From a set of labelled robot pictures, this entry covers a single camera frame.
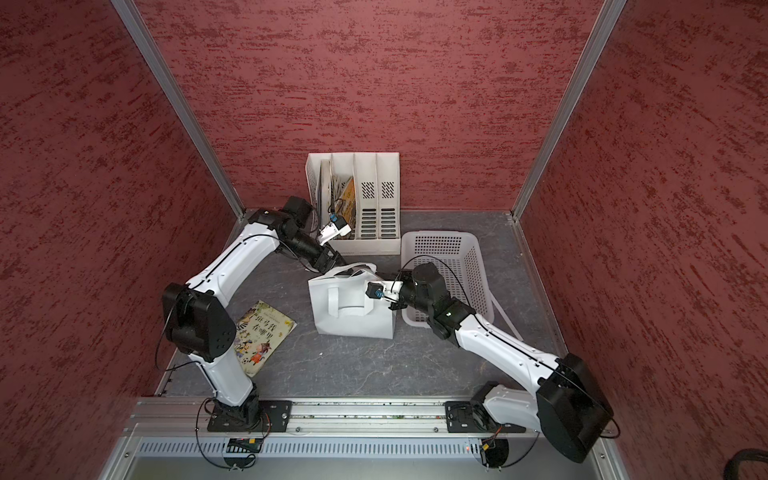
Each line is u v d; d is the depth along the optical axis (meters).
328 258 0.71
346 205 1.00
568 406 0.40
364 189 1.16
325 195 0.95
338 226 0.74
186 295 0.48
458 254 1.05
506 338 0.50
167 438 0.73
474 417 0.65
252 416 0.66
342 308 0.75
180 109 0.88
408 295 0.67
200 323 0.46
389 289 0.64
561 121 0.92
